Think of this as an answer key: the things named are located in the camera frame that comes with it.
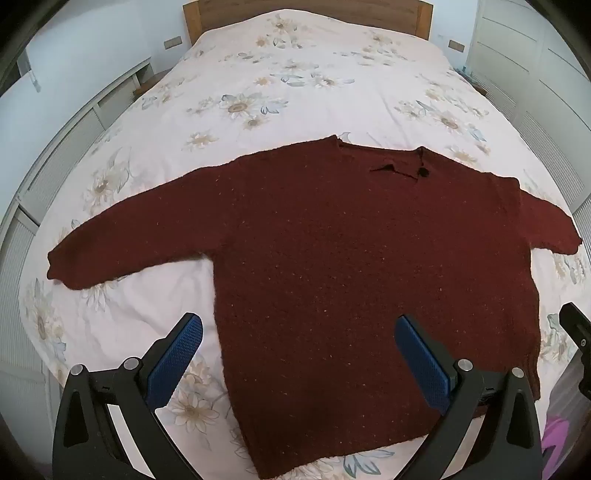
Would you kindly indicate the white low shelf unit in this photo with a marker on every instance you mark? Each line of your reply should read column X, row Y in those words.
column 64, row 147

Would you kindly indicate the wall socket plate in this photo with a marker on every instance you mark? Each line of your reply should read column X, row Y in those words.
column 173, row 43
column 456, row 45

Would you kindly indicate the bed with floral sheet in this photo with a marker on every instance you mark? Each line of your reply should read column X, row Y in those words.
column 323, row 87

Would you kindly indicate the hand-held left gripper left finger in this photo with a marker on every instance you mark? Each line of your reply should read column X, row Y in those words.
column 178, row 353

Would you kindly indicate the wooden bedside table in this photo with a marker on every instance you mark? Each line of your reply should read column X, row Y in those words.
column 148, row 85

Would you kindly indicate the pink cloth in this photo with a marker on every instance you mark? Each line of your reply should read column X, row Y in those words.
column 554, row 436

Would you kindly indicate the white wardrobe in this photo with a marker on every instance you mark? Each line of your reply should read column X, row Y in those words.
column 512, row 50

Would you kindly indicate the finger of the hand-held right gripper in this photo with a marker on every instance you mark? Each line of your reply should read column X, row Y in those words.
column 577, row 330

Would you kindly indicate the dark red knit sweater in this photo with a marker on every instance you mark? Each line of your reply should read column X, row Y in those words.
column 332, row 258

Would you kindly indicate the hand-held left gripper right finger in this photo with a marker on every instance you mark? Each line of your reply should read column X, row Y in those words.
column 422, row 357

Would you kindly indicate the wooden headboard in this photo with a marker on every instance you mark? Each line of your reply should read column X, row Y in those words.
column 318, row 11

